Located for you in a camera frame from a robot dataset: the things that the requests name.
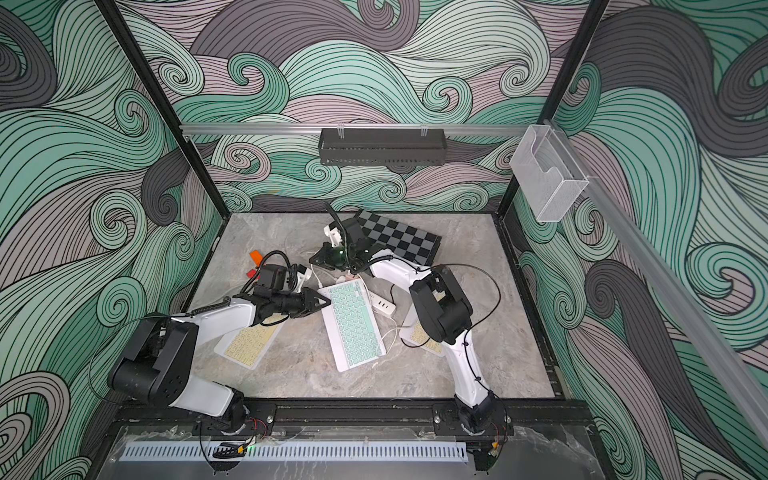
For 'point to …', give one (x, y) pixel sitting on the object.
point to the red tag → (251, 273)
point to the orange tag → (256, 257)
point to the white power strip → (382, 303)
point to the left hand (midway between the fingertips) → (329, 301)
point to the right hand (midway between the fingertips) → (312, 259)
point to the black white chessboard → (403, 239)
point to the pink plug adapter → (348, 277)
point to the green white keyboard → (353, 325)
